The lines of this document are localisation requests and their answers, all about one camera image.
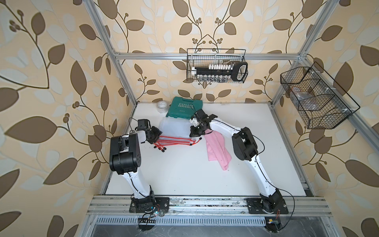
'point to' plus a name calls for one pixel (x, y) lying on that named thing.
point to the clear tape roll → (162, 106)
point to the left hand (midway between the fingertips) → (158, 131)
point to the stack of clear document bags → (174, 131)
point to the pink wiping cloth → (217, 150)
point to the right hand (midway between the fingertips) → (191, 135)
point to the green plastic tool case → (183, 107)
